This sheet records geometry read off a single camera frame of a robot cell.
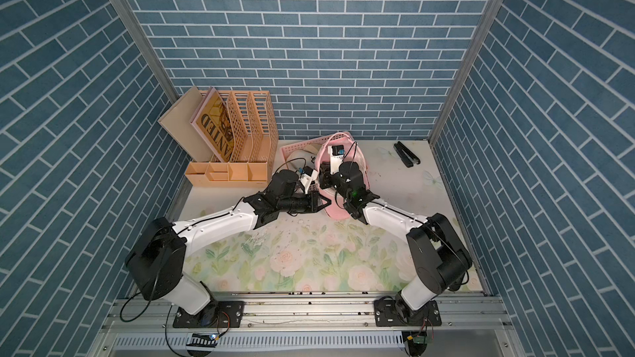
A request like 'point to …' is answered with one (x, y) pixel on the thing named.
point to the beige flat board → (177, 121)
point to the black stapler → (407, 157)
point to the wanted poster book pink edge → (212, 121)
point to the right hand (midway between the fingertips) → (323, 162)
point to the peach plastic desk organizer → (254, 141)
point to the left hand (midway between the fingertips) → (337, 205)
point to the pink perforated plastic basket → (307, 152)
